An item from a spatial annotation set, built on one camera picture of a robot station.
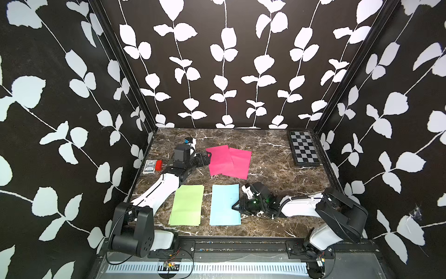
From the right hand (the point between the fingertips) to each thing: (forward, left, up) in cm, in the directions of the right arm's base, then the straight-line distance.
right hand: (232, 207), depth 81 cm
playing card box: (+24, +47, -2) cm, 53 cm away
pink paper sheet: (+32, +7, -8) cm, 34 cm away
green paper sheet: (+2, +23, -4) cm, 23 cm away
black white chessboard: (+39, -46, -3) cm, 60 cm away
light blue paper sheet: (+7, +4, -5) cm, 10 cm away
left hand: (+24, +13, +13) cm, 30 cm away
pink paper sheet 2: (+31, -6, -5) cm, 32 cm away
